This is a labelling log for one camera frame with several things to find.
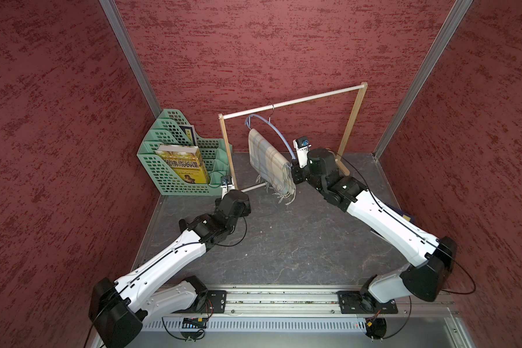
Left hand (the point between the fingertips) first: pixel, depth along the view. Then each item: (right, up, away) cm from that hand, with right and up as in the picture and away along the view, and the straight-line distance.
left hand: (237, 201), depth 78 cm
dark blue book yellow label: (+75, -10, +18) cm, 78 cm away
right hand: (+21, +14, -3) cm, 25 cm away
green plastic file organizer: (-35, +32, +24) cm, 53 cm away
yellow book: (-22, +15, +9) cm, 29 cm away
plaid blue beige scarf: (+13, +13, +6) cm, 20 cm away
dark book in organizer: (-30, +32, +32) cm, 54 cm away
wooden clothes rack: (+51, +15, +39) cm, 66 cm away
